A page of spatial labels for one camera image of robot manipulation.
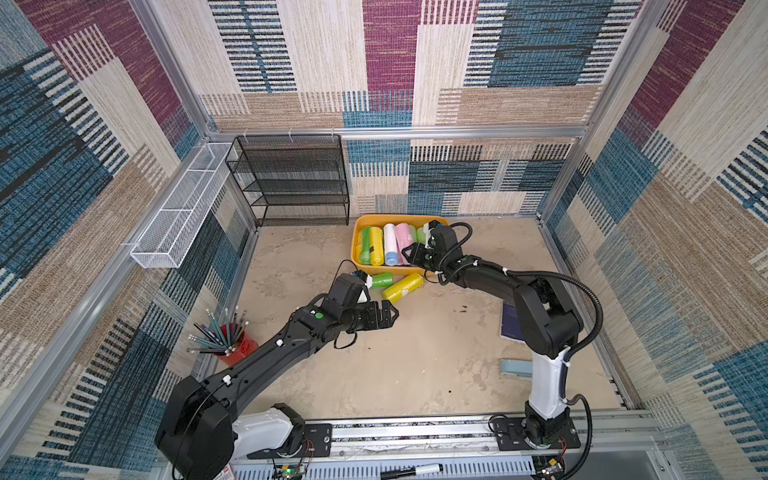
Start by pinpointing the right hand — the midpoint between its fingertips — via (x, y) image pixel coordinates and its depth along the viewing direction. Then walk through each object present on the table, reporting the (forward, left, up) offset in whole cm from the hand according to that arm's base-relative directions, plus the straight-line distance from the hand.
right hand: (410, 254), depth 97 cm
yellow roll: (-8, +2, -7) cm, 11 cm away
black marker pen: (-55, +3, -10) cm, 57 cm away
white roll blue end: (-1, +6, +1) cm, 6 cm away
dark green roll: (+3, +15, -2) cm, 15 cm away
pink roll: (+3, +2, +3) cm, 5 cm away
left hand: (-23, +7, +3) cm, 25 cm away
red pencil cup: (-27, +50, -3) cm, 57 cm away
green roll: (-5, +9, -7) cm, 12 cm away
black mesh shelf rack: (+30, +41, +12) cm, 52 cm away
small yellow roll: (+6, +11, +1) cm, 12 cm away
